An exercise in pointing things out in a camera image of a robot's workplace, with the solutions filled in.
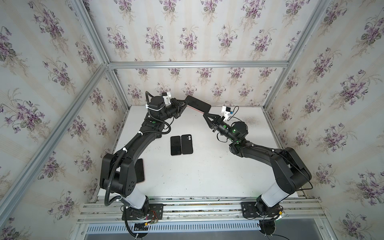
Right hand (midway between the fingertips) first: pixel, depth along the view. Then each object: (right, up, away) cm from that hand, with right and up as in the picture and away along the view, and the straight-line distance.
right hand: (201, 116), depth 73 cm
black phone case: (-8, -19, +25) cm, 32 cm away
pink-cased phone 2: (-36, -32, +12) cm, 49 cm away
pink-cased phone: (0, +6, +6) cm, 9 cm away
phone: (-16, -19, +25) cm, 35 cm away
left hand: (-6, +9, +2) cm, 11 cm away
